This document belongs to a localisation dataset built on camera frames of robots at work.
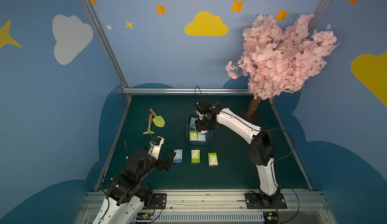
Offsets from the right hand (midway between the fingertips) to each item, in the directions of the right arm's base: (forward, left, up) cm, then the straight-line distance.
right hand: (201, 127), depth 89 cm
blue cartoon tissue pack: (-16, +13, -10) cm, 23 cm away
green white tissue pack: (-14, +3, -10) cm, 18 cm away
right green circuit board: (-41, -36, -15) cm, 57 cm away
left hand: (-18, +17, +8) cm, 26 cm away
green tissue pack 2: (-1, +5, -9) cm, 10 cm away
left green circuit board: (-45, +26, -12) cm, 53 cm away
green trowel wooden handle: (+10, +31, -11) cm, 35 cm away
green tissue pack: (-16, -7, -9) cm, 20 cm away
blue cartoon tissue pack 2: (-5, -1, +3) cm, 6 cm away
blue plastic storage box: (0, -5, -10) cm, 11 cm away
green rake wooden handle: (+9, +37, -10) cm, 39 cm away
